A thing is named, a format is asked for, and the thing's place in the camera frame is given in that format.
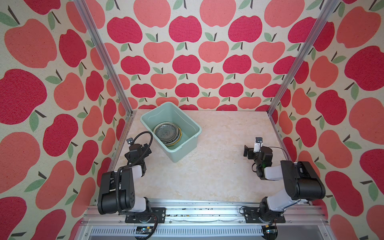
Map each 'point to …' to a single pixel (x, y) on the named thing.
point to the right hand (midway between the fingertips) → (257, 145)
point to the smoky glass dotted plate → (168, 132)
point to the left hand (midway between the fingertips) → (140, 147)
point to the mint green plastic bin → (185, 151)
